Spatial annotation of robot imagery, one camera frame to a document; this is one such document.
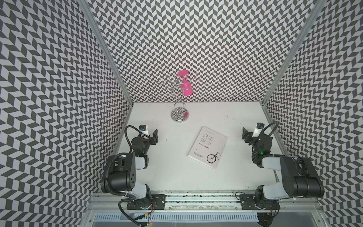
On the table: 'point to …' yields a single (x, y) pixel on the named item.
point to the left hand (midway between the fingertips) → (152, 130)
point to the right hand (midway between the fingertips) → (248, 130)
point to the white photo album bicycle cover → (207, 147)
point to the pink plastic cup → (186, 89)
